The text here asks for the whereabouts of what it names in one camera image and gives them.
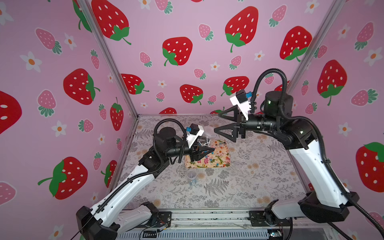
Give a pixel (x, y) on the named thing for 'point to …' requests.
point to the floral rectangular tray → (194, 164)
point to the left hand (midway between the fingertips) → (211, 144)
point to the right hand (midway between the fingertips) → (216, 125)
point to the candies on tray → (219, 157)
